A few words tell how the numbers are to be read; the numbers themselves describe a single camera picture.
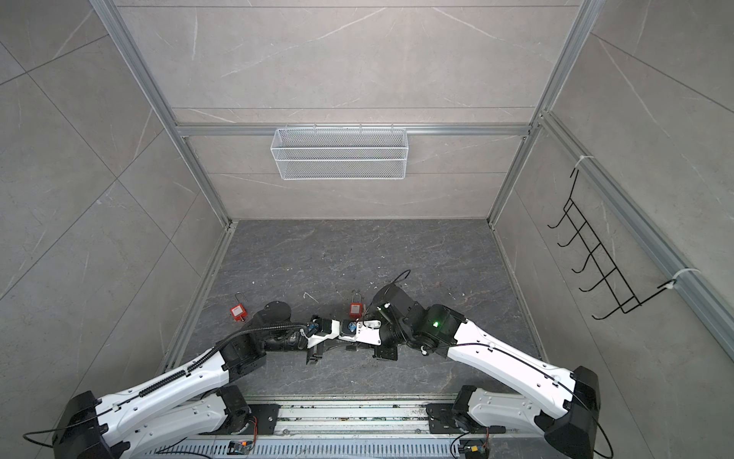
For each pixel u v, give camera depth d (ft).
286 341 1.94
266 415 2.40
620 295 2.04
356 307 3.05
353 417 2.45
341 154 3.30
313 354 1.95
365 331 1.89
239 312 3.03
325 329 1.81
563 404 1.28
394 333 1.86
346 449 2.30
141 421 1.45
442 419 2.40
